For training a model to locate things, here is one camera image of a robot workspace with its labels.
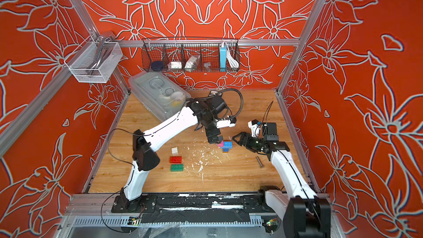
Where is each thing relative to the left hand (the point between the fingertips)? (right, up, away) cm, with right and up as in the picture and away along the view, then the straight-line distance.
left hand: (218, 129), depth 79 cm
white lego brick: (-23, -13, +8) cm, 28 cm away
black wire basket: (-10, +43, +17) cm, 47 cm away
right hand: (+8, -5, 0) cm, 10 cm away
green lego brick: (-21, -20, +4) cm, 30 cm away
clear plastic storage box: (-34, +18, +13) cm, 41 cm away
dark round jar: (-35, +36, +15) cm, 52 cm away
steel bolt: (+23, -19, +4) cm, 30 cm away
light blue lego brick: (+5, -9, +5) cm, 11 cm away
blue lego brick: (+4, -13, +10) cm, 17 cm away
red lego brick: (-22, -17, +6) cm, 28 cm away
